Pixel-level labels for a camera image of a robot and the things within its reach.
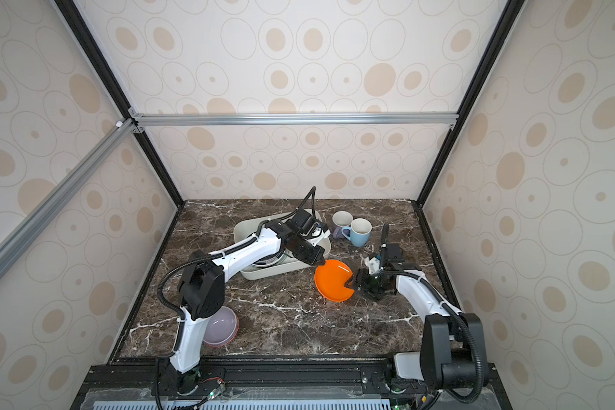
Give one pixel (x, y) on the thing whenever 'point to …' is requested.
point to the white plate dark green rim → (284, 256)
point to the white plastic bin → (248, 229)
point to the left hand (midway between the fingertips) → (330, 258)
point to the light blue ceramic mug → (359, 232)
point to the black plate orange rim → (330, 279)
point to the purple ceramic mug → (341, 219)
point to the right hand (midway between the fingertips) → (354, 286)
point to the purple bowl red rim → (222, 328)
